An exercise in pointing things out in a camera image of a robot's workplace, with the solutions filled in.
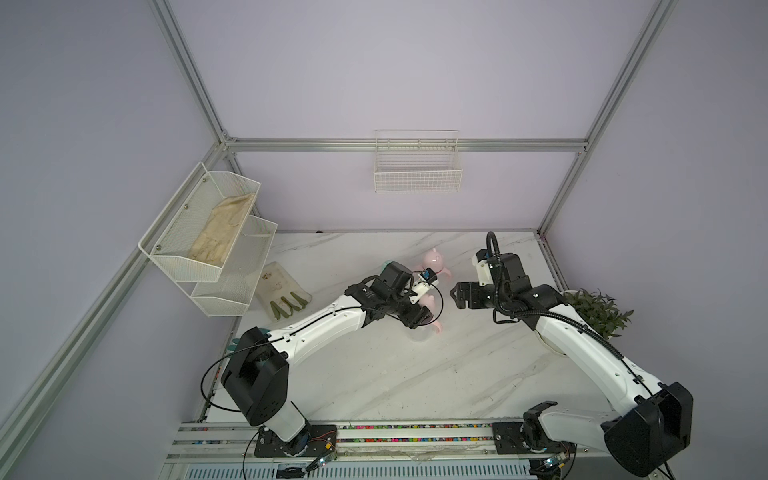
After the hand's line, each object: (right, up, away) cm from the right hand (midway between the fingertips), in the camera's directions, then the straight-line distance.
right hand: (469, 296), depth 81 cm
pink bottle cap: (-12, -1, -5) cm, 13 cm away
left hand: (-14, -3, 0) cm, 14 cm away
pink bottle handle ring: (-4, +7, +12) cm, 15 cm away
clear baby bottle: (-12, -14, +11) cm, 22 cm away
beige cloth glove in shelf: (-68, +16, -4) cm, 70 cm away
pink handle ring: (-8, -9, +3) cm, 12 cm away
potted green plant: (+33, -3, -5) cm, 34 cm away
